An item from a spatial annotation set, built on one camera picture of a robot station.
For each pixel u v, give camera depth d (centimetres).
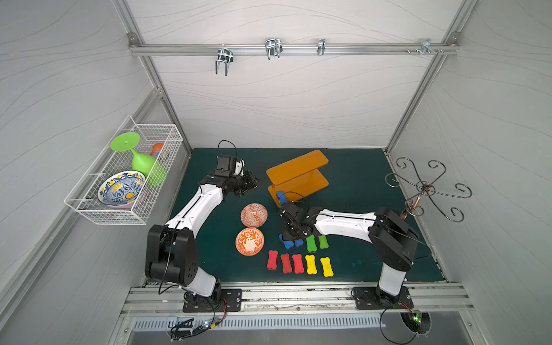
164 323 70
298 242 85
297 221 69
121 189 62
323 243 86
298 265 80
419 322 71
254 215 94
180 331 69
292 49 79
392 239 47
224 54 78
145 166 63
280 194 100
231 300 73
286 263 80
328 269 79
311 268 79
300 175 93
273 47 76
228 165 68
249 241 86
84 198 55
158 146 79
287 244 84
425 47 77
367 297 75
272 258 82
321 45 72
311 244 85
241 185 74
